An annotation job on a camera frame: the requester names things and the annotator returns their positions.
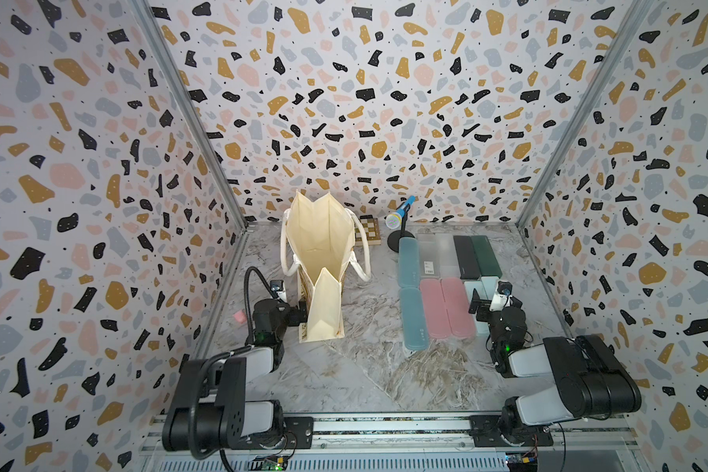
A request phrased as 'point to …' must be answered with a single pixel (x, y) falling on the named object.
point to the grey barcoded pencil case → (429, 256)
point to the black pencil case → (467, 259)
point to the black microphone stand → (394, 237)
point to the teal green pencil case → (414, 323)
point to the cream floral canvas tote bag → (317, 242)
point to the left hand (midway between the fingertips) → (290, 297)
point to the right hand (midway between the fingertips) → (495, 291)
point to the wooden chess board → (373, 231)
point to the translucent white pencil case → (449, 266)
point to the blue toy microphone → (393, 220)
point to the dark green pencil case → (487, 261)
